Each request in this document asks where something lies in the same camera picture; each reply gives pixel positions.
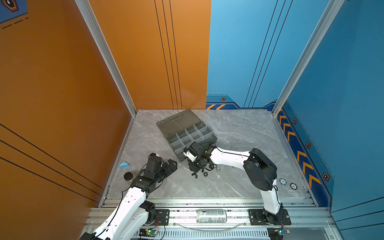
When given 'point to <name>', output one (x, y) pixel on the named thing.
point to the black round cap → (128, 176)
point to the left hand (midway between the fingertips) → (172, 165)
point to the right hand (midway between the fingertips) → (190, 167)
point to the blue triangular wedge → (123, 165)
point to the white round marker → (283, 181)
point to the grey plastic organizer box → (180, 130)
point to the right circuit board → (276, 233)
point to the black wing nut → (194, 174)
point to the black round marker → (293, 186)
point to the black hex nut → (205, 174)
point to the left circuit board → (148, 232)
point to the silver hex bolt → (218, 169)
